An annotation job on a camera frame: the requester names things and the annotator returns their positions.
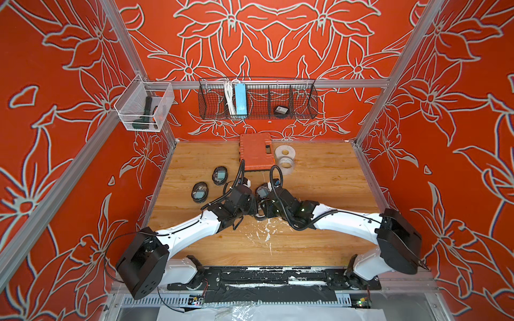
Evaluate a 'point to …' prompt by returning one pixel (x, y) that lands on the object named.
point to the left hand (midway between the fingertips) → (259, 200)
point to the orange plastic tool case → (255, 150)
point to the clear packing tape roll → (286, 163)
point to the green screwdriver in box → (144, 119)
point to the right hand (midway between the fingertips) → (259, 205)
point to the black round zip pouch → (200, 192)
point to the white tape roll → (284, 150)
